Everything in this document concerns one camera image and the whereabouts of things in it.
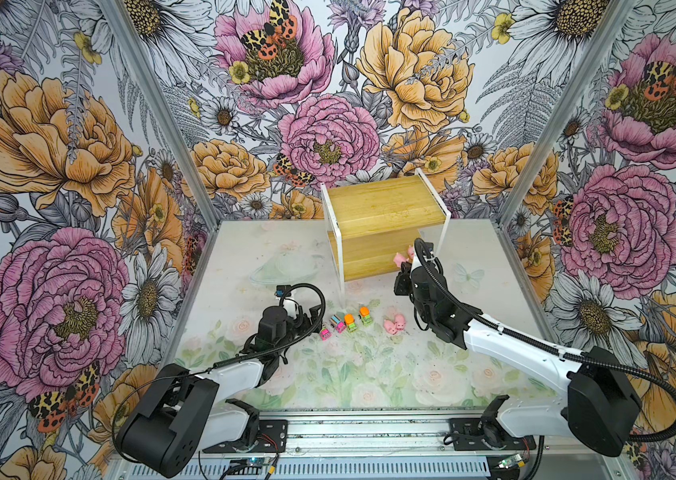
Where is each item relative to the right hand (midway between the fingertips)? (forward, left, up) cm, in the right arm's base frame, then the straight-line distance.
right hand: (401, 272), depth 83 cm
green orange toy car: (-2, +10, -17) cm, 20 cm away
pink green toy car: (-9, +22, -17) cm, 29 cm away
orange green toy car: (-5, +15, -18) cm, 23 cm away
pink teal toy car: (-6, +19, -16) cm, 25 cm away
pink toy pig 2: (-7, +2, -18) cm, 19 cm away
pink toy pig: (-6, -1, -17) cm, 18 cm away
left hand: (-4, +26, -13) cm, 29 cm away
